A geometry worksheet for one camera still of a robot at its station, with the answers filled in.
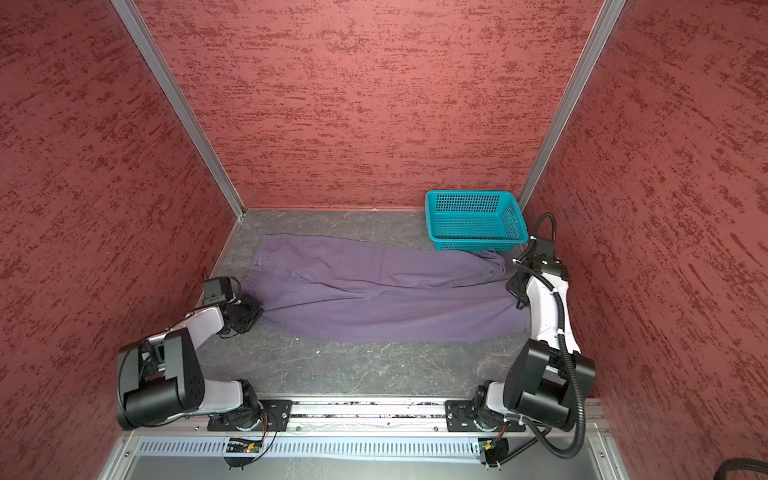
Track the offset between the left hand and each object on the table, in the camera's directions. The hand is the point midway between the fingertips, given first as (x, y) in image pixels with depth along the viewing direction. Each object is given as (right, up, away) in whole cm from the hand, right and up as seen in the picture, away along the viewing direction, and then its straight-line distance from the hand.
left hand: (264, 313), depth 92 cm
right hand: (+77, +7, -9) cm, 78 cm away
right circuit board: (+66, -30, -19) cm, 75 cm away
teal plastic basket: (+74, +31, +27) cm, 85 cm away
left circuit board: (+3, -28, -19) cm, 34 cm away
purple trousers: (+30, +7, +4) cm, 31 cm away
